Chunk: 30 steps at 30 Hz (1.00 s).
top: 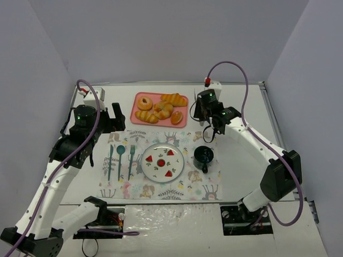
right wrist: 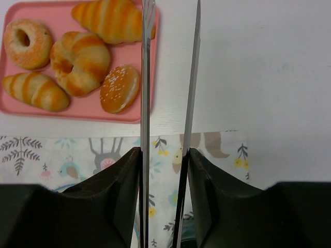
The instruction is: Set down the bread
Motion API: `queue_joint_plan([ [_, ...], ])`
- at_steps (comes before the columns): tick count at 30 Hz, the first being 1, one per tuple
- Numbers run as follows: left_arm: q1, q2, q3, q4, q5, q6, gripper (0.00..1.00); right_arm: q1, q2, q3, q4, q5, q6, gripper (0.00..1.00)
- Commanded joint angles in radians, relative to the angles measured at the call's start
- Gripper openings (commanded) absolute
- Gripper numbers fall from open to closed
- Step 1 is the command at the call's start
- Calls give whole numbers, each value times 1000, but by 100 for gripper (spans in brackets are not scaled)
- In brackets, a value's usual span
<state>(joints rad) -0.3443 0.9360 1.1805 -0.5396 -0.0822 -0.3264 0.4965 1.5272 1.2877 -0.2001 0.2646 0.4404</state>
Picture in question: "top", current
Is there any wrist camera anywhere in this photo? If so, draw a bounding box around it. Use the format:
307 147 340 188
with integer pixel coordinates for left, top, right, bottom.
204 78 222 100
83 87 106 111

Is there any small glazed oval bun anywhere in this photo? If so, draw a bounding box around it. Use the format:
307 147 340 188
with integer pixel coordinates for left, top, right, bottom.
170 111 183 125

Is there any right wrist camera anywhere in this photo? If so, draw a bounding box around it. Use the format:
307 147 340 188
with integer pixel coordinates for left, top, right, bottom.
204 78 222 100

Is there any striped bread roll upper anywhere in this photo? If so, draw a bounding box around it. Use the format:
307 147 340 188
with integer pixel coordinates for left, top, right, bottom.
160 93 188 107

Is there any white watermelon pattern plate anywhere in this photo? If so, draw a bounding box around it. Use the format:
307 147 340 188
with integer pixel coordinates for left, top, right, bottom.
141 143 185 184

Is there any teal plastic spoon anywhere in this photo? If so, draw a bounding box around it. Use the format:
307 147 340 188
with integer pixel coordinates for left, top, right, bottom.
116 145 125 180

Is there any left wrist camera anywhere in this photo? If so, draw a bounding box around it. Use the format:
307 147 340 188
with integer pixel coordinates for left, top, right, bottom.
83 87 106 111

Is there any teal plastic knife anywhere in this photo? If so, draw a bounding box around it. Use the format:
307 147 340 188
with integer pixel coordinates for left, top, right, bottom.
107 145 114 182

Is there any sugared ring donut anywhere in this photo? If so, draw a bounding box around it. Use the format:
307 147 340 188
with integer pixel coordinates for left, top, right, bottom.
137 96 153 111

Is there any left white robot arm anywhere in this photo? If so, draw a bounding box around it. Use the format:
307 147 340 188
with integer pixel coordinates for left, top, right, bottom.
1 103 125 256

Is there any striped bread roll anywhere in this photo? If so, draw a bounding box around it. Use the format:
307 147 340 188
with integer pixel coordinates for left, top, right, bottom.
160 93 188 107
135 110 159 124

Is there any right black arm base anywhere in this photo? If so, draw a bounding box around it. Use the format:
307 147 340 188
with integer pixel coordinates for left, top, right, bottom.
220 205 273 236

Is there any teal plastic fork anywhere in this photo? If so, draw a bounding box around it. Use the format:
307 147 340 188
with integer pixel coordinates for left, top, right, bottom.
128 145 136 181

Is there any pink plastic tray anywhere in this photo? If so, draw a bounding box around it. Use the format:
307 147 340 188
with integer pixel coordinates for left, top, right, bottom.
130 92 189 128

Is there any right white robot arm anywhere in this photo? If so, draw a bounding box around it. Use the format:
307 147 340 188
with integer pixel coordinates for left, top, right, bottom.
193 89 302 213

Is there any dark green mug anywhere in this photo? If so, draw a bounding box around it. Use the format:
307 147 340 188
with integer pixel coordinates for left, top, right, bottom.
193 146 214 174

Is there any patterned paper placemat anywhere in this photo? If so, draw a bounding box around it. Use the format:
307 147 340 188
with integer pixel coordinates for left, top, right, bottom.
98 130 222 201

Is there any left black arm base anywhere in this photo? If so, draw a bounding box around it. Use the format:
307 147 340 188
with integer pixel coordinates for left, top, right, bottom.
72 208 125 239

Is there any twisted ring pastry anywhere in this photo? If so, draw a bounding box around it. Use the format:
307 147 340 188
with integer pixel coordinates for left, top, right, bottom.
153 101 174 120

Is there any striped bread roll lower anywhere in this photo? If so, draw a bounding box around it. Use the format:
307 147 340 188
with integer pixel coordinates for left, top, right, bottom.
135 110 159 124

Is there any aluminium side rail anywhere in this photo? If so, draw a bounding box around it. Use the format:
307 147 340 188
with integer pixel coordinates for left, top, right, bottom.
260 81 319 225

